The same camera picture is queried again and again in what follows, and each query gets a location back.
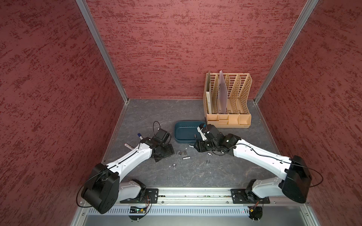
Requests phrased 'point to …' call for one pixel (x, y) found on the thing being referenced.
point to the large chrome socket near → (174, 165)
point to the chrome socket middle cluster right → (185, 152)
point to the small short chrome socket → (208, 161)
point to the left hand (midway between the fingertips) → (168, 157)
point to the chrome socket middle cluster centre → (180, 153)
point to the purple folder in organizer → (222, 93)
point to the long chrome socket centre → (185, 157)
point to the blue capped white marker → (140, 136)
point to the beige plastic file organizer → (227, 98)
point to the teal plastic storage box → (186, 131)
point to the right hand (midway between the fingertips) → (197, 148)
